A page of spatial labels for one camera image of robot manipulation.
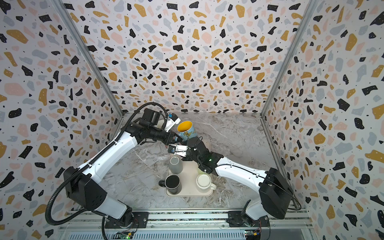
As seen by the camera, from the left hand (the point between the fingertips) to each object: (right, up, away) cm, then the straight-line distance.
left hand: (181, 137), depth 74 cm
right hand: (-1, -1, +3) cm, 3 cm away
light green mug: (+9, -22, +15) cm, 28 cm away
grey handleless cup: (-4, -17, +9) cm, 19 cm away
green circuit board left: (-26, -46, -4) cm, 53 cm away
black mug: (-5, -23, +2) cm, 24 cm away
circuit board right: (+35, -47, -3) cm, 58 cm away
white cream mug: (+11, -24, +5) cm, 27 cm away
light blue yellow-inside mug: (+2, +4, -1) cm, 4 cm away
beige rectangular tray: (+3, -23, +13) cm, 27 cm away
